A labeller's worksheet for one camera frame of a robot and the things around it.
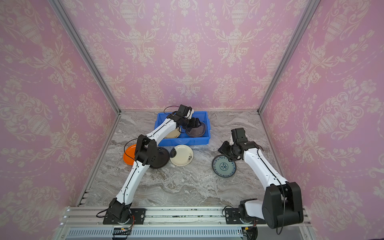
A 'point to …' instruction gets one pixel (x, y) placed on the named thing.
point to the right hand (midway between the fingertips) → (221, 150)
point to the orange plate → (130, 151)
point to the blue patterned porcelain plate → (222, 167)
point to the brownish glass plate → (197, 131)
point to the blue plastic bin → (184, 138)
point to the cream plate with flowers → (184, 156)
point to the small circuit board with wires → (122, 231)
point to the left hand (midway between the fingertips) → (197, 124)
